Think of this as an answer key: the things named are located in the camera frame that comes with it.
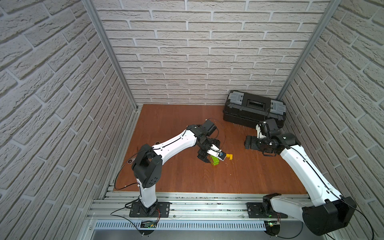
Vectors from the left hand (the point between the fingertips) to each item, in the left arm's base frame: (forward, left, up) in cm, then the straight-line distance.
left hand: (215, 149), depth 82 cm
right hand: (0, -21, +6) cm, 21 cm away
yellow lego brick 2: (+1, -12, -11) cm, 16 cm away
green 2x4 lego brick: (-4, -1, -7) cm, 8 cm away
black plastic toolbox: (+28, -25, +4) cm, 37 cm away
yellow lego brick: (+2, -10, -11) cm, 15 cm away
